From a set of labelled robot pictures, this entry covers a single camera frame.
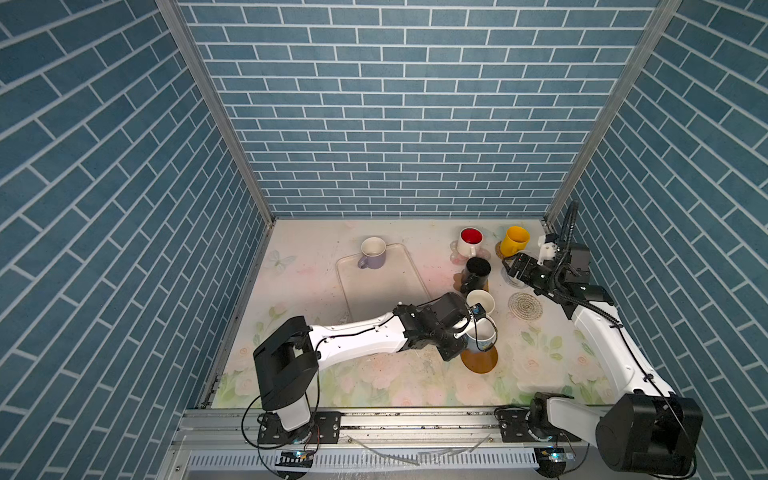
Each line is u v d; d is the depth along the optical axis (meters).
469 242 1.07
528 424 0.73
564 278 0.62
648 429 0.39
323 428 0.73
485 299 0.87
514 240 1.02
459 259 1.08
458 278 1.02
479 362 0.84
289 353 0.49
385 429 0.75
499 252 1.11
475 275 0.99
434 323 0.60
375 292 1.01
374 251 1.06
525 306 0.96
